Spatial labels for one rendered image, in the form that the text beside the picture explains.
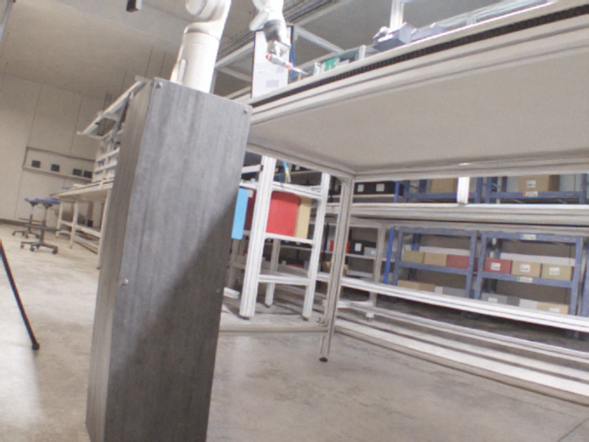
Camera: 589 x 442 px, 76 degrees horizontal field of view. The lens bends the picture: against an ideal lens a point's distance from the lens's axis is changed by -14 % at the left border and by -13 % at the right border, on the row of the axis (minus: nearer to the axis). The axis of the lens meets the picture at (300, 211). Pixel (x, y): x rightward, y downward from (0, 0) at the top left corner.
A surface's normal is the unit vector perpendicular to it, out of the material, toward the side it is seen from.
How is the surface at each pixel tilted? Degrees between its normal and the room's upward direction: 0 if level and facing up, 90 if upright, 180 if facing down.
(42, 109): 90
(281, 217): 90
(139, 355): 90
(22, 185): 90
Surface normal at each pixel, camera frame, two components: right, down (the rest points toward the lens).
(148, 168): 0.57, 0.01
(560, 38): -0.78, -0.16
